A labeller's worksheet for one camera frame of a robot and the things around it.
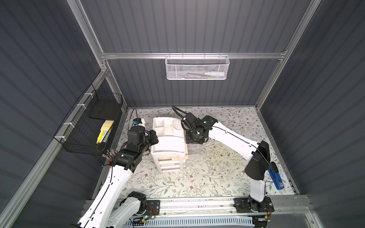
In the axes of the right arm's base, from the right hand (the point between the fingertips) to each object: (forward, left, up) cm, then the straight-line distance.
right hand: (190, 140), depth 81 cm
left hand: (-1, +17, +9) cm, 20 cm away
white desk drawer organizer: (-12, +11, +8) cm, 18 cm away
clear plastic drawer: (+1, -3, -16) cm, 17 cm away
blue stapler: (-16, -48, -11) cm, 51 cm away
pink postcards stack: (-9, +2, -3) cm, 10 cm away
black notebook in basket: (+14, +50, +11) cm, 53 cm away
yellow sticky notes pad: (+3, +45, +10) cm, 46 cm away
